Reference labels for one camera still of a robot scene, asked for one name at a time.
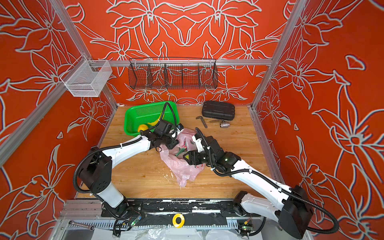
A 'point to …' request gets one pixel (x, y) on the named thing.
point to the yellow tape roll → (180, 225)
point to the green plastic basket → (137, 115)
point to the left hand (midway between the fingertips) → (175, 136)
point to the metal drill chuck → (224, 125)
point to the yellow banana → (155, 123)
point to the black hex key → (203, 121)
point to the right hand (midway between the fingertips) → (185, 155)
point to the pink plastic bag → (184, 171)
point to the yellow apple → (142, 127)
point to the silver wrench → (91, 227)
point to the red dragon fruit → (183, 149)
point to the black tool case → (218, 110)
